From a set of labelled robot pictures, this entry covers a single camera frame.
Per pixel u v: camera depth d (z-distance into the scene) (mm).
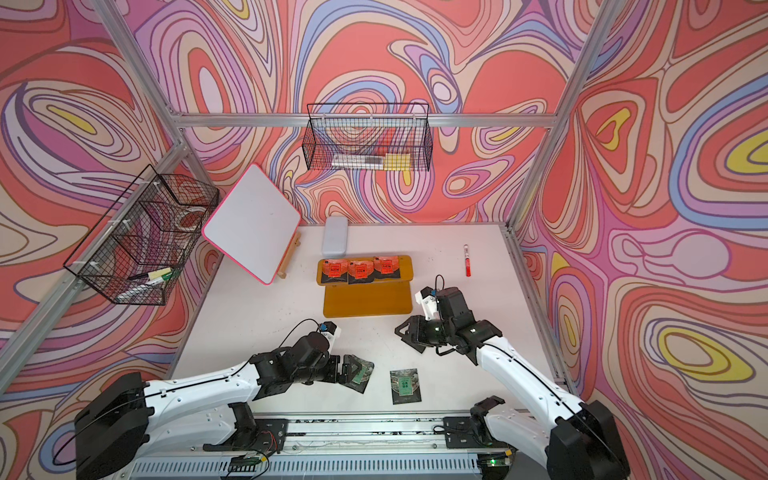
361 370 797
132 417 403
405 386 810
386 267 886
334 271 885
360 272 885
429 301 750
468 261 1078
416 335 689
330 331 750
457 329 617
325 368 660
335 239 1143
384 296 984
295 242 1080
